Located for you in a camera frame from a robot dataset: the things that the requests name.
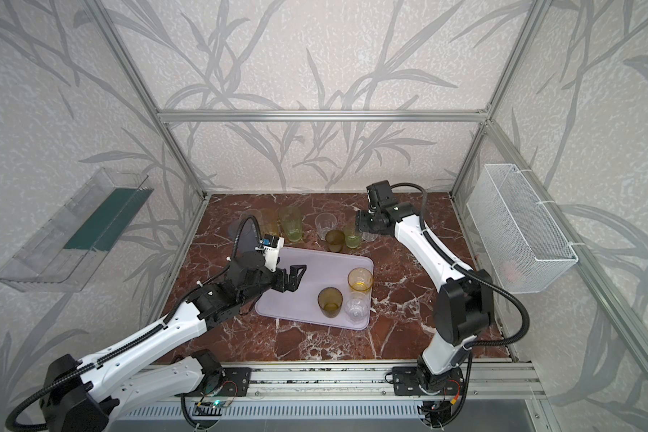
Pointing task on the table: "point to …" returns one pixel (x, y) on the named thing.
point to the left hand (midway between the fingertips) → (294, 265)
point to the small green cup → (353, 239)
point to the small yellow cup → (360, 279)
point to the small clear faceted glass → (356, 306)
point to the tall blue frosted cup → (234, 226)
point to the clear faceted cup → (325, 222)
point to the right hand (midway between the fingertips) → (364, 221)
